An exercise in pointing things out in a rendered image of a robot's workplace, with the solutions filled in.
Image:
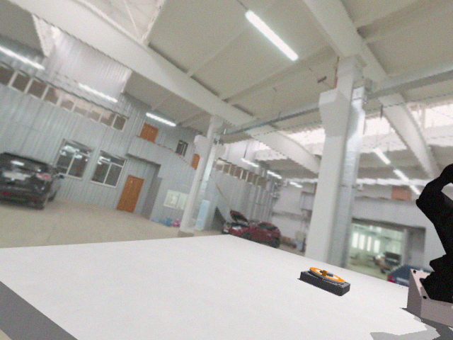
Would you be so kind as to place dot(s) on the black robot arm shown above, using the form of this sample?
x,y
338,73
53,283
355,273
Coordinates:
x,y
438,208

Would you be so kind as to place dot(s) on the orange round plate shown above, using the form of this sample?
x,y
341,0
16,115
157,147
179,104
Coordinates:
x,y
323,275

